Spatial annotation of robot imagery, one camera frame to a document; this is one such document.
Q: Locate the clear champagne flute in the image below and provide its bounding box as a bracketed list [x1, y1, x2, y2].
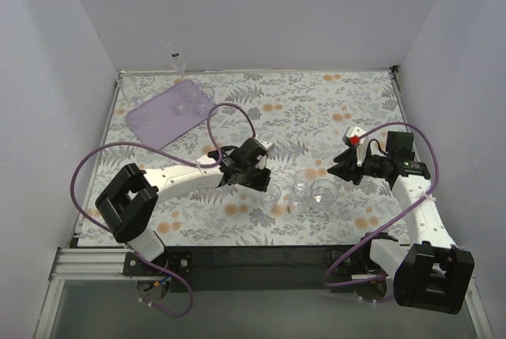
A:
[166, 40, 186, 78]

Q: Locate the large clear tumbler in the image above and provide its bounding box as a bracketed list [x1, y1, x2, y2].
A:
[194, 85, 215, 117]
[308, 179, 338, 213]

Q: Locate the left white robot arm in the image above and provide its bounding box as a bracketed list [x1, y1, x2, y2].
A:
[95, 137, 274, 262]

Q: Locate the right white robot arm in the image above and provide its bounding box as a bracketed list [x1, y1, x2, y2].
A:
[327, 126, 474, 315]

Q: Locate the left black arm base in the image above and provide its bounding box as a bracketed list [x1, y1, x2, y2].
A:
[122, 249, 194, 302]

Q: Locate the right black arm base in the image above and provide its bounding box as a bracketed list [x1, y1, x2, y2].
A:
[324, 248, 395, 303]

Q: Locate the purple plastic tray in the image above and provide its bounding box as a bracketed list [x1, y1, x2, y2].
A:
[126, 78, 207, 149]

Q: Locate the floral patterned tablecloth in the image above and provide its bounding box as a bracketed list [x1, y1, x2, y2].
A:
[91, 72, 409, 246]

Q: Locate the clear stemmed glass back left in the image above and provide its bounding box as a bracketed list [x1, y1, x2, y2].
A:
[116, 71, 144, 108]

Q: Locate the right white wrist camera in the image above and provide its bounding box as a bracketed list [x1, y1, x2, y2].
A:
[344, 126, 369, 167]

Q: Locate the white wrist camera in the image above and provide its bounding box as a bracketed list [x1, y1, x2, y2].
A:
[255, 140, 274, 169]
[344, 126, 369, 167]

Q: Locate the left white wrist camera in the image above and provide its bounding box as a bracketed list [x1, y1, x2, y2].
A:
[255, 140, 274, 169]

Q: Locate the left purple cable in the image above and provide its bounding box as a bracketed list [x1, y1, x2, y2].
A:
[70, 104, 258, 318]

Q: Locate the purple cable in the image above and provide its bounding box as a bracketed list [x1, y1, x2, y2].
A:
[323, 121, 440, 304]
[70, 104, 258, 318]

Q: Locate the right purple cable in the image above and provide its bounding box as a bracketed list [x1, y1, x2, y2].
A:
[323, 121, 440, 304]

